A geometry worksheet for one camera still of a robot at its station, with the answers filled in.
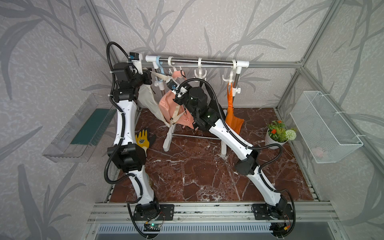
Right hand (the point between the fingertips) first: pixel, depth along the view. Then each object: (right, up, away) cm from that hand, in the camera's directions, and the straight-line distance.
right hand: (178, 80), depth 70 cm
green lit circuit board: (-13, -71, +1) cm, 72 cm away
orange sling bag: (+30, -20, +19) cm, 41 cm away
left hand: (-16, +8, +5) cm, 18 cm away
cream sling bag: (-18, -7, +13) cm, 23 cm away
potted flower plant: (+55, -27, +16) cm, 64 cm away
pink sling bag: (-4, -15, +14) cm, 21 cm away
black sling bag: (+19, -9, +16) cm, 26 cm away
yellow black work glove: (-27, -32, +29) cm, 51 cm away
